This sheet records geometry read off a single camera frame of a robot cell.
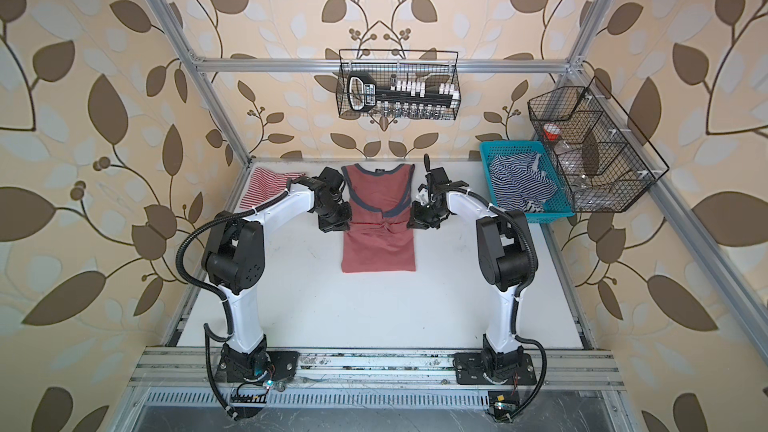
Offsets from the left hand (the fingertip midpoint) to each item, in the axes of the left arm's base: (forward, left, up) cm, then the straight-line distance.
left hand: (353, 223), depth 93 cm
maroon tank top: (-3, -8, -5) cm, 10 cm away
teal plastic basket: (+10, -69, 0) cm, 70 cm away
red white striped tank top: (+20, +36, -6) cm, 42 cm away
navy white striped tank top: (+21, -59, -4) cm, 63 cm away
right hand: (+1, -18, -2) cm, 18 cm away
